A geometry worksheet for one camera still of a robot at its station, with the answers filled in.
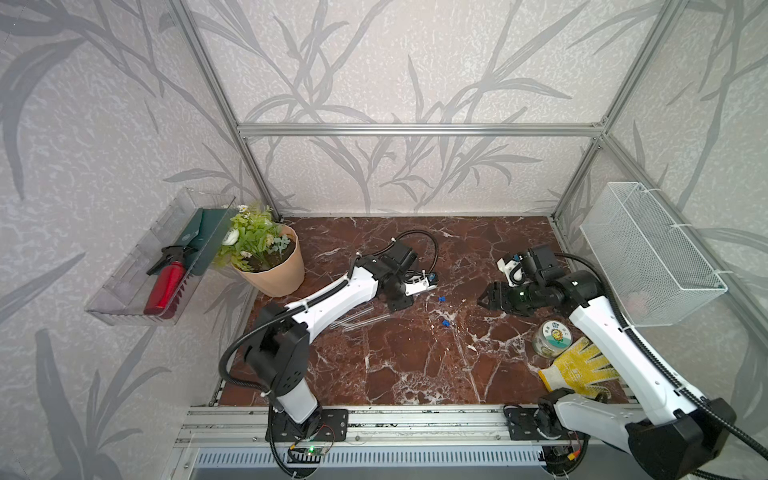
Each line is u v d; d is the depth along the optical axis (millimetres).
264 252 869
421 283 743
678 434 363
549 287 537
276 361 444
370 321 916
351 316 930
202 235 710
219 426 750
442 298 964
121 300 585
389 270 615
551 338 805
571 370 825
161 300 565
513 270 674
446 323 910
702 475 417
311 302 483
